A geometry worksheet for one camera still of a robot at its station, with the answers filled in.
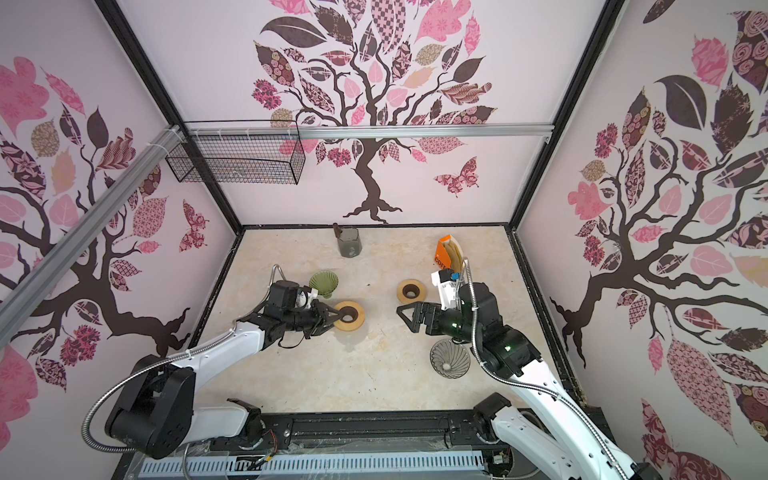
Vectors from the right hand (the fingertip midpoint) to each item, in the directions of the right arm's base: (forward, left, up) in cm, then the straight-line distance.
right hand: (410, 309), depth 69 cm
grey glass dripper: (-4, -12, -22) cm, 26 cm away
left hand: (+5, +18, -15) cm, 24 cm away
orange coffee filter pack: (+30, -16, -16) cm, 37 cm away
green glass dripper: (+23, +27, -22) cm, 42 cm away
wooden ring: (+20, -2, -25) cm, 32 cm away
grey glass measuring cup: (+36, +19, -16) cm, 44 cm away
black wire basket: (+75, +63, -7) cm, 98 cm away
